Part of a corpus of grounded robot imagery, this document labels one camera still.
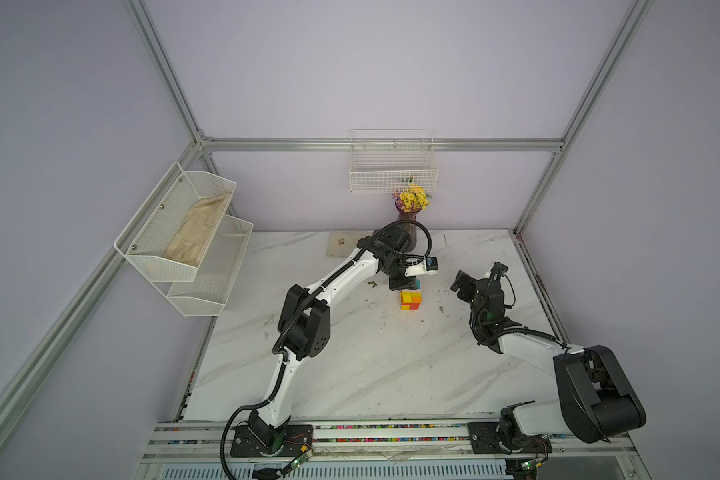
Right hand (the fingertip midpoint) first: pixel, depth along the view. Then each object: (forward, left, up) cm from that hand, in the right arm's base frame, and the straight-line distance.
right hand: (470, 275), depth 90 cm
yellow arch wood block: (-4, +19, -12) cm, 23 cm away
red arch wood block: (-4, +17, -11) cm, 20 cm away
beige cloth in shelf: (+3, +78, +18) cm, 80 cm away
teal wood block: (-2, +16, -1) cm, 16 cm away
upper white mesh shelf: (-1, +84, +18) cm, 86 cm away
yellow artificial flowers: (+24, +16, +10) cm, 31 cm away
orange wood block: (-3, +16, -9) cm, 18 cm away
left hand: (-2, +18, 0) cm, 18 cm away
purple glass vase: (+21, +16, 0) cm, 27 cm away
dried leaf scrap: (+6, +30, -13) cm, 34 cm away
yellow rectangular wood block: (-3, +19, -8) cm, 21 cm away
